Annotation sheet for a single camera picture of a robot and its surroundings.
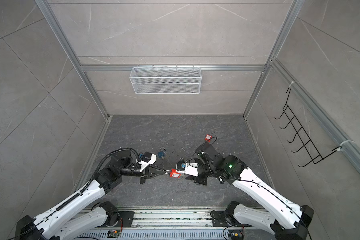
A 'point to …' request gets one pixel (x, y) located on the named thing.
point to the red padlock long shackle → (174, 174)
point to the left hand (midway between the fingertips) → (164, 168)
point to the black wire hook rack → (311, 154)
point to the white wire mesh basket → (165, 80)
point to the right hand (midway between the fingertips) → (188, 170)
